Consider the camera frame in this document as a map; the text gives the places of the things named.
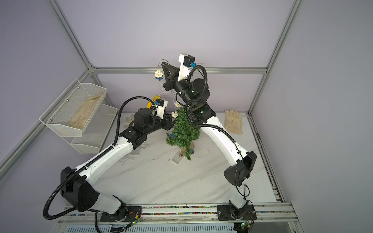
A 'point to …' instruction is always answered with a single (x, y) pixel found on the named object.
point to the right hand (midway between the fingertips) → (163, 67)
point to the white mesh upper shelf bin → (74, 110)
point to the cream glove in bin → (83, 114)
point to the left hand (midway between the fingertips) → (174, 117)
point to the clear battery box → (178, 157)
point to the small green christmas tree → (185, 132)
